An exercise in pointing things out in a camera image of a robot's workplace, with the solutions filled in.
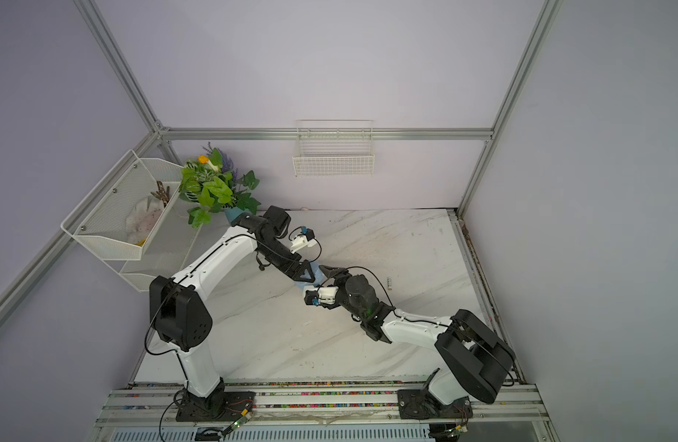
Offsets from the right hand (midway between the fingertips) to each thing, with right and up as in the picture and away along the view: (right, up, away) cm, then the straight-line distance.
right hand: (324, 272), depth 83 cm
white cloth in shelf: (-53, +16, -5) cm, 55 cm away
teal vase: (-32, +19, +10) cm, 39 cm away
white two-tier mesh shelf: (-58, +15, -13) cm, 61 cm away
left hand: (-6, 0, 0) cm, 6 cm away
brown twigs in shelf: (-49, +24, -1) cm, 55 cm away
